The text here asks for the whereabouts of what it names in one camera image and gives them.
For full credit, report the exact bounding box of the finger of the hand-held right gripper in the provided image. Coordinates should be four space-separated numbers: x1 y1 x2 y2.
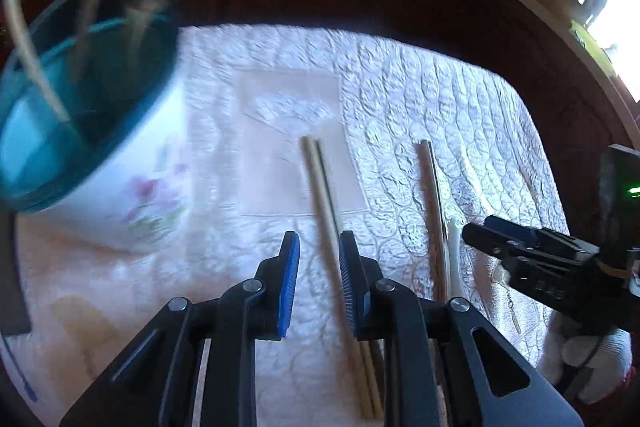
502 258 602 324
462 214 599 261

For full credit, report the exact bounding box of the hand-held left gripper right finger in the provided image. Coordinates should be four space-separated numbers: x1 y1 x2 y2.
338 231 583 427

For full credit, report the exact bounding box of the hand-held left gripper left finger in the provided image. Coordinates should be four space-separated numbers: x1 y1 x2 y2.
60 231 301 427

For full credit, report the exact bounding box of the white spoon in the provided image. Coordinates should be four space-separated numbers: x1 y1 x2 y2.
446 152 503 300

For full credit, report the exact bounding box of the light wooden chopstick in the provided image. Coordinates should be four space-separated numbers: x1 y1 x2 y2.
300 136 375 420
311 137 385 415
2 0 71 122

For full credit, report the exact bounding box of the white floral utensil holder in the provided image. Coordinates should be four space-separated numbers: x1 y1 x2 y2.
0 0 193 253

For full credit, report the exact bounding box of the person's right hand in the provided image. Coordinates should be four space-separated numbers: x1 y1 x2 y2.
546 328 633 404

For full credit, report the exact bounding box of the white quilted tablecloth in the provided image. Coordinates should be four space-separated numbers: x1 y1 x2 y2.
0 23 573 427

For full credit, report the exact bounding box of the black flat case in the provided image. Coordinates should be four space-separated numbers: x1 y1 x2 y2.
0 212 31 337

